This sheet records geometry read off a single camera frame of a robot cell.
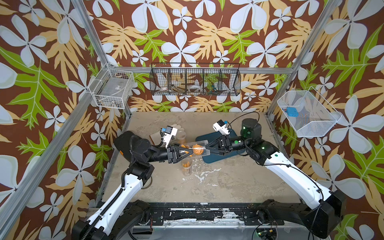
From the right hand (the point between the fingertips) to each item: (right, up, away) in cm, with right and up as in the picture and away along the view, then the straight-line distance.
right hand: (208, 151), depth 60 cm
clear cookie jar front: (-10, -12, +24) cm, 28 cm away
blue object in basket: (+53, +19, +26) cm, 62 cm away
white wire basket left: (-53, +33, +26) cm, 68 cm away
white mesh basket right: (+59, +16, +17) cm, 63 cm away
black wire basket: (-4, +42, +38) cm, 57 cm away
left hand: (-7, 0, +1) cm, 7 cm away
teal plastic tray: (+3, -3, +3) cm, 5 cm away
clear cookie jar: (-4, +1, +1) cm, 4 cm away
